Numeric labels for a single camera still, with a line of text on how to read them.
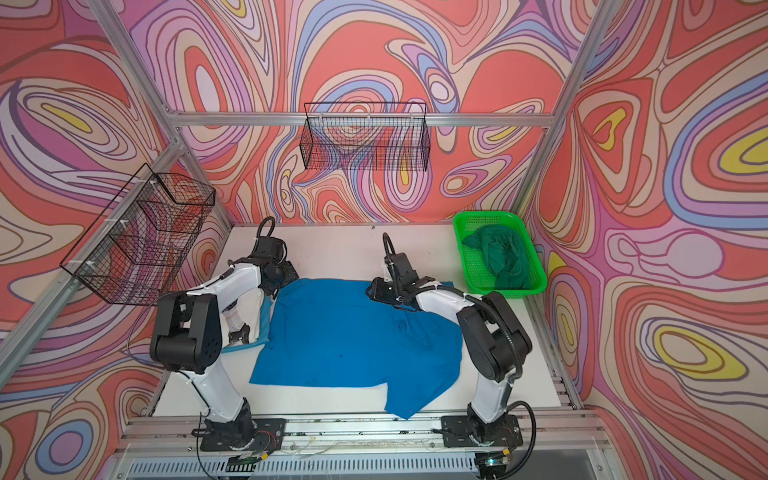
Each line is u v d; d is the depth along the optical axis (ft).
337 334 2.91
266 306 3.08
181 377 1.72
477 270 3.51
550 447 2.51
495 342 1.57
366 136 3.21
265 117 6.12
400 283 2.37
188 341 1.61
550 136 3.00
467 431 2.43
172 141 2.98
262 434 2.38
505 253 3.43
